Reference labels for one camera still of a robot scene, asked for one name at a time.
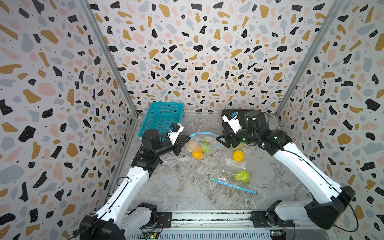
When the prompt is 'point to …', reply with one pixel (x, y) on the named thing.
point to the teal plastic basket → (161, 116)
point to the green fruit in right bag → (239, 147)
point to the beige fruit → (192, 145)
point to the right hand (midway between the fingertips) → (221, 135)
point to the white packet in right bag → (232, 163)
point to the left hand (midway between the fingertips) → (189, 137)
